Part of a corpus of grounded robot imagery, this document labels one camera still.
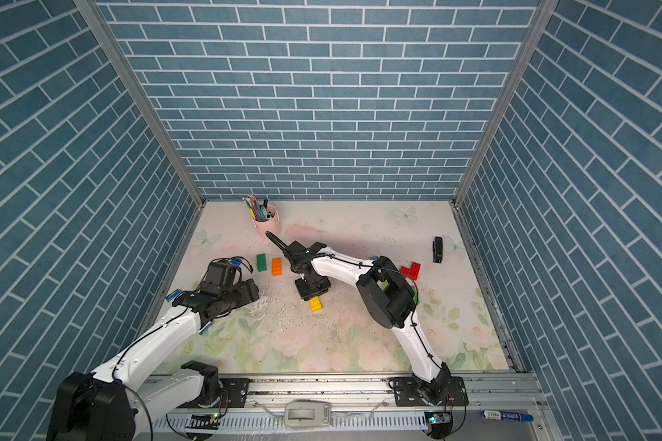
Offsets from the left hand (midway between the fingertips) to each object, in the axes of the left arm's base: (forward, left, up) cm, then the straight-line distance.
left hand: (255, 292), depth 86 cm
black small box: (+19, -64, -3) cm, 67 cm away
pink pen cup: (+26, 0, +5) cm, 27 cm away
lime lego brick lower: (-11, -37, +26) cm, 46 cm away
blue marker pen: (-32, -67, -3) cm, 74 cm away
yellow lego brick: (-2, -19, -5) cm, 20 cm away
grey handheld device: (-31, -19, -4) cm, 37 cm away
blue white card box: (+2, +29, -6) cm, 30 cm away
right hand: (+2, -17, -7) cm, 18 cm away
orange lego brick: (+13, -4, -6) cm, 15 cm away
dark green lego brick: (+14, +2, -5) cm, 15 cm away
